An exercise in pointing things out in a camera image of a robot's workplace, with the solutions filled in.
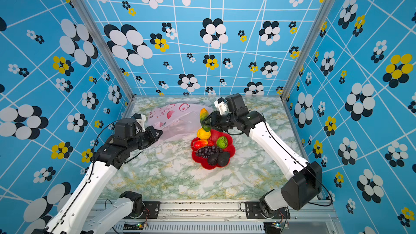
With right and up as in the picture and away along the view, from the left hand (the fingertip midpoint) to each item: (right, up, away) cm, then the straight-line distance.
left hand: (165, 129), depth 74 cm
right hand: (+19, +3, -1) cm, 19 cm away
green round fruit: (+27, -9, +15) cm, 32 cm away
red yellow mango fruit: (+15, -9, +13) cm, 22 cm away
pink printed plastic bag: (+3, +3, +13) cm, 13 cm away
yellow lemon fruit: (+16, -5, +16) cm, 23 cm away
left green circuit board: (-14, -43, -2) cm, 45 cm away
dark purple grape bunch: (+18, -14, +13) cm, 26 cm away
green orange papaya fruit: (+18, +8, +1) cm, 19 cm away
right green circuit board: (+49, -42, -4) cm, 65 cm away
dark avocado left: (+22, -17, +11) cm, 30 cm away
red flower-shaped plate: (+23, -6, +22) cm, 33 cm away
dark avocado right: (+28, -17, +11) cm, 34 cm away
